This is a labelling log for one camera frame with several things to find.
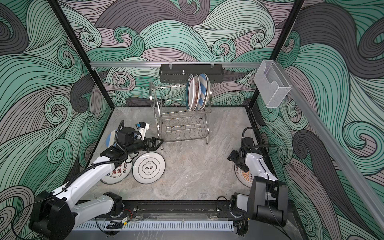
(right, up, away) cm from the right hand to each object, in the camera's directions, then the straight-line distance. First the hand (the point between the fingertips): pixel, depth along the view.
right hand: (236, 161), depth 88 cm
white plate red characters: (-68, -7, -4) cm, 68 cm away
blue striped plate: (-83, +12, +13) cm, 85 cm away
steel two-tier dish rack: (-39, +23, +17) cm, 48 cm away
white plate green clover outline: (-53, -4, 0) cm, 53 cm away
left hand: (-45, +14, -9) cm, 48 cm away
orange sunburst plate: (+4, -9, -4) cm, 11 cm away
